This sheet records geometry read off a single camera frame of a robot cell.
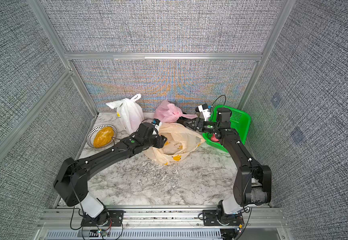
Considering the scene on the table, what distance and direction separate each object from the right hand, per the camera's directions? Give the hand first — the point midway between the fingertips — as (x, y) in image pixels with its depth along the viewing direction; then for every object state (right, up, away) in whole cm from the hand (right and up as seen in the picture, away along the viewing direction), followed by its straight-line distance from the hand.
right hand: (188, 120), depth 77 cm
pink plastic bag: (-11, +6, +20) cm, 23 cm away
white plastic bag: (-36, +7, +20) cm, 42 cm away
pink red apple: (+19, -11, +21) cm, 30 cm away
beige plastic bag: (-3, -13, +17) cm, 22 cm away
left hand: (-12, -9, +7) cm, 16 cm away
